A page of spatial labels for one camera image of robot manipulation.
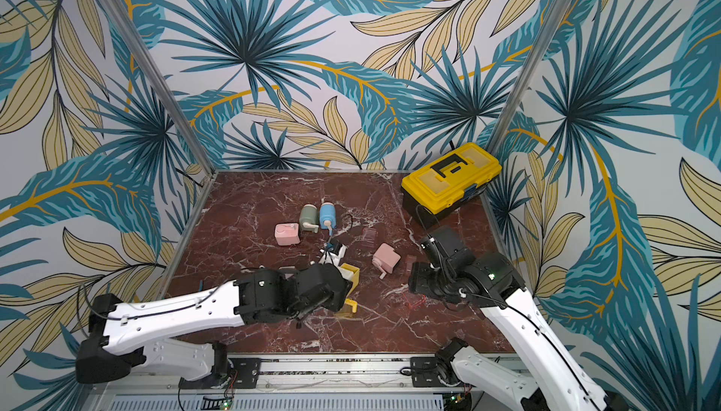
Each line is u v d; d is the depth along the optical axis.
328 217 0.98
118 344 0.39
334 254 0.59
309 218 0.97
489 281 0.41
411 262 0.91
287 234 0.95
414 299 0.87
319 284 0.47
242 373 0.73
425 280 0.58
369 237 1.00
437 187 0.93
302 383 0.73
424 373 0.73
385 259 0.90
